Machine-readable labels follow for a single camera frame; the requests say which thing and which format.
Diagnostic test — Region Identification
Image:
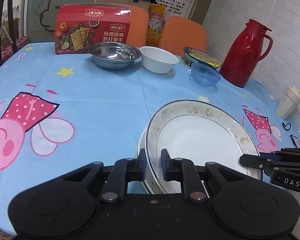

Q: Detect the large white plate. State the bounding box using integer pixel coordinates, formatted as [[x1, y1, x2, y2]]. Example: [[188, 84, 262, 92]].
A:
[[136, 127, 211, 198]]

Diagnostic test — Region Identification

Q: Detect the white plate with gold rim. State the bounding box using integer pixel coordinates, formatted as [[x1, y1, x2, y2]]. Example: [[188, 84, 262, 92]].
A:
[[144, 99, 262, 193]]

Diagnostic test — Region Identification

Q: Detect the white ceramic bowl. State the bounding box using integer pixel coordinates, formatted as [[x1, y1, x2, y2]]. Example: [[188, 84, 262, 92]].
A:
[[140, 46, 179, 74]]

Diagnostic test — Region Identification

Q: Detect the stainless steel bowl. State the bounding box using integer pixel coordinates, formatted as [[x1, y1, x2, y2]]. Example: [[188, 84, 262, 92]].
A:
[[90, 42, 141, 71]]

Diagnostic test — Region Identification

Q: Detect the white tumbler cup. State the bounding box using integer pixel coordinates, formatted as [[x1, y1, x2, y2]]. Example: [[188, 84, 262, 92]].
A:
[[275, 86, 300, 120]]

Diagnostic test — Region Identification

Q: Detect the blue cartoon pig tablecloth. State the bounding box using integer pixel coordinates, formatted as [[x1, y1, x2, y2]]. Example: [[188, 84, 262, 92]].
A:
[[0, 43, 300, 234]]

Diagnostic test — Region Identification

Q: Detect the small blue plastic bowl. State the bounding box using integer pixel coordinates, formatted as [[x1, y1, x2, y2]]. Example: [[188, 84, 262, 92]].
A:
[[191, 63, 221, 87]]

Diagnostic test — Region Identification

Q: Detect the red thermos jug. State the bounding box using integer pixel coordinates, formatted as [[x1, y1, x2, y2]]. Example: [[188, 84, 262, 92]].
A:
[[219, 19, 273, 88]]

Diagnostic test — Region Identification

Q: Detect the instant noodle cup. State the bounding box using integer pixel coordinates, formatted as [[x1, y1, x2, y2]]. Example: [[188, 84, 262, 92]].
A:
[[183, 47, 222, 69]]

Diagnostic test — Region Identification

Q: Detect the left orange chair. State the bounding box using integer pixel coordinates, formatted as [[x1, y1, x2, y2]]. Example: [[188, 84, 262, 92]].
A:
[[113, 3, 149, 48]]

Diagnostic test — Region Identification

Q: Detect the orange chair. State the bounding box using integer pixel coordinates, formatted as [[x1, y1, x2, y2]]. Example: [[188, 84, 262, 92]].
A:
[[113, 3, 149, 48], [159, 16, 207, 56]]

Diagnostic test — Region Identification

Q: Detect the right orange chair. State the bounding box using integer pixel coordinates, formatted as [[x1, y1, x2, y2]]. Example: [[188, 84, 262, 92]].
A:
[[159, 16, 207, 56]]

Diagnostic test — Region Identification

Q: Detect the red cracker box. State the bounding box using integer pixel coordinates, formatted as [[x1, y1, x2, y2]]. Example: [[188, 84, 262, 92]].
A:
[[55, 4, 131, 55]]

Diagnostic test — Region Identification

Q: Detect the yellow snack bag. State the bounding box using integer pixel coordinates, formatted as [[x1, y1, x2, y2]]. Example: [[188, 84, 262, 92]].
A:
[[146, 3, 166, 47]]

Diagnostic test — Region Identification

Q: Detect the brown paper bag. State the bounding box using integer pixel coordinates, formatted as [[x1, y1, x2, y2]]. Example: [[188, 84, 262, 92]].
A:
[[96, 0, 150, 11]]

